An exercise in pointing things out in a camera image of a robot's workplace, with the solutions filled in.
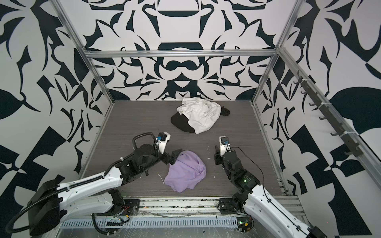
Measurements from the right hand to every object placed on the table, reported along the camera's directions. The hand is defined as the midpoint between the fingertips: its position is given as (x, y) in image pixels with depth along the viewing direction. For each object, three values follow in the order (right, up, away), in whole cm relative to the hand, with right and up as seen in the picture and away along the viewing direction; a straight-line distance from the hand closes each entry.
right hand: (219, 145), depth 79 cm
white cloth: (-8, +17, +23) cm, 29 cm away
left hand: (-23, +2, -4) cm, 24 cm away
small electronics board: (+10, -36, -8) cm, 38 cm away
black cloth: (-23, +13, +29) cm, 39 cm away
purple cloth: (-17, -14, 0) cm, 22 cm away
